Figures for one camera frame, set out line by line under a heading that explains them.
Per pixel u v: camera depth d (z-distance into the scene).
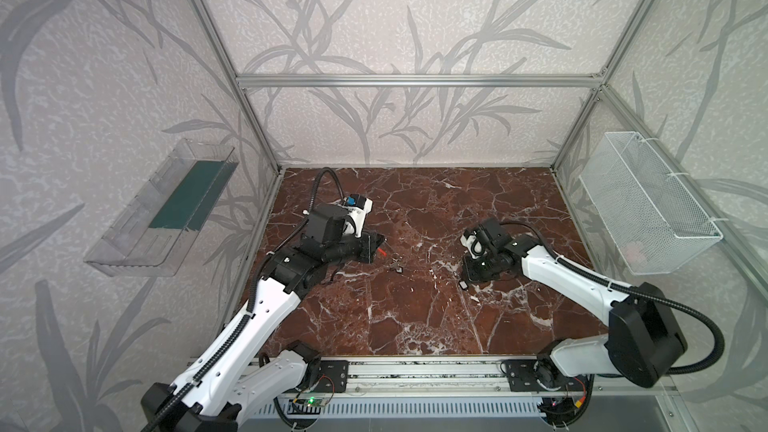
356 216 0.64
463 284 0.85
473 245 0.77
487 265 0.71
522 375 0.73
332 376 0.73
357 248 0.62
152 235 0.64
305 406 0.72
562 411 0.72
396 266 0.78
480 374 0.75
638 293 0.43
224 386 0.40
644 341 0.42
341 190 1.17
